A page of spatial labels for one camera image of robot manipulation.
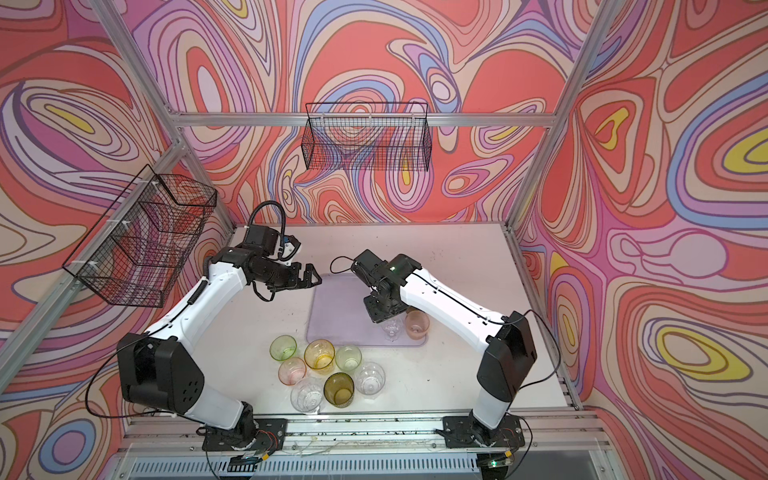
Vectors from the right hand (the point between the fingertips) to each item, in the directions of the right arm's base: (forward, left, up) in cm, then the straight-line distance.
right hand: (387, 320), depth 78 cm
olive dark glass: (-13, +14, -14) cm, 24 cm away
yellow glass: (-4, +20, -13) cm, 24 cm away
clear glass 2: (-10, +5, -15) cm, 19 cm away
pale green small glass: (-5, +12, -12) cm, 17 cm away
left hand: (+11, +21, +3) cm, 24 cm away
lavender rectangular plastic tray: (+10, +16, -16) cm, 25 cm away
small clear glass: (+3, -1, -13) cm, 13 cm away
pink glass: (+4, -9, -12) cm, 16 cm away
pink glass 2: (-8, +27, -12) cm, 31 cm away
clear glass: (-14, +22, -14) cm, 30 cm away
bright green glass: (-2, +31, -11) cm, 33 cm away
